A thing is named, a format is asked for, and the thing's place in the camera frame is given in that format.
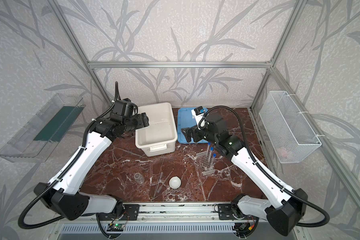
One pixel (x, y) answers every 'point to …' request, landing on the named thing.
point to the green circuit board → (115, 227)
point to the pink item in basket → (283, 152)
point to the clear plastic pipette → (160, 182)
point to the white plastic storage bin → (159, 138)
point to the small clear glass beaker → (139, 178)
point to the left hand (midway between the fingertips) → (144, 116)
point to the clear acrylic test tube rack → (206, 163)
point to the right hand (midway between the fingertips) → (189, 121)
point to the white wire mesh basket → (291, 137)
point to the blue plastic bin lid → (186, 119)
